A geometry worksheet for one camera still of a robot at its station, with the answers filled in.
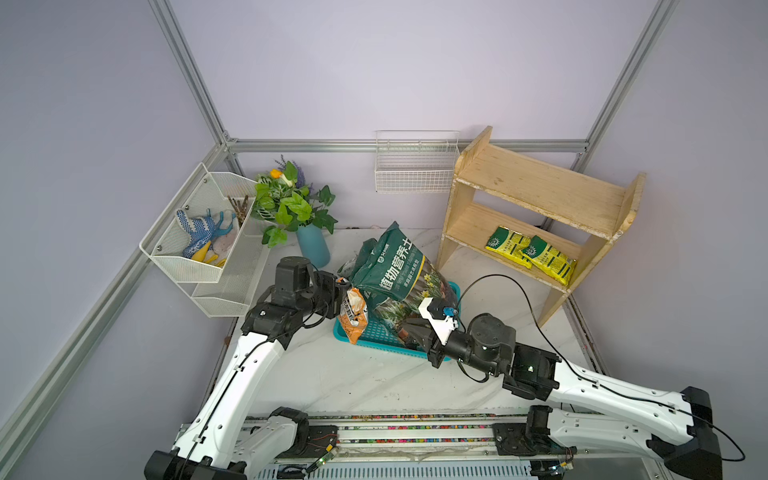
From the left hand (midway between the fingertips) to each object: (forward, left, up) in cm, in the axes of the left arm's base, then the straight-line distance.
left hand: (354, 278), depth 73 cm
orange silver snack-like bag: (-7, 0, -5) cm, 9 cm away
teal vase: (+24, +17, -14) cm, 32 cm away
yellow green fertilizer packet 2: (+10, -53, -4) cm, 54 cm away
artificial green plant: (+24, +21, +6) cm, 33 cm away
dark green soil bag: (+4, -10, -2) cm, 10 cm away
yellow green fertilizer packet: (+16, -43, -4) cm, 47 cm away
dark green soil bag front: (+11, -1, -3) cm, 11 cm away
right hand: (-12, -13, -1) cm, 18 cm away
